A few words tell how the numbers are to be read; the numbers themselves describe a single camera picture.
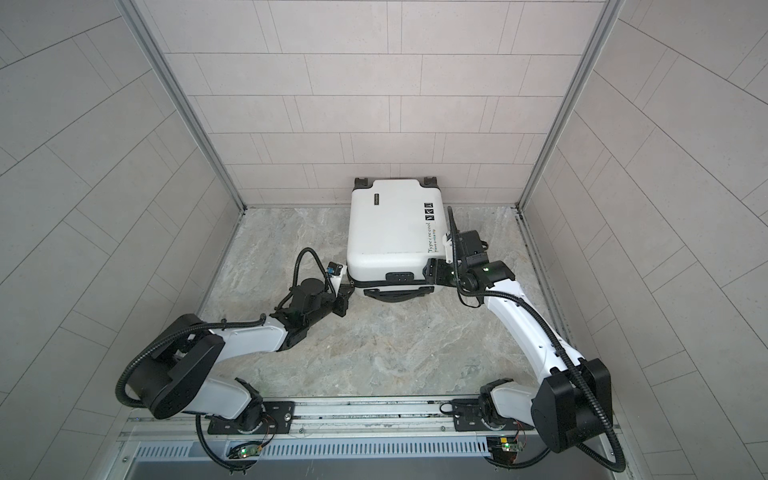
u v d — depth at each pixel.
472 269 0.59
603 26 0.73
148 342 0.44
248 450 0.64
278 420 0.71
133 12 0.71
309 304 0.67
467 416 0.71
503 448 0.68
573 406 0.38
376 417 0.72
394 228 0.86
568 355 0.40
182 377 0.42
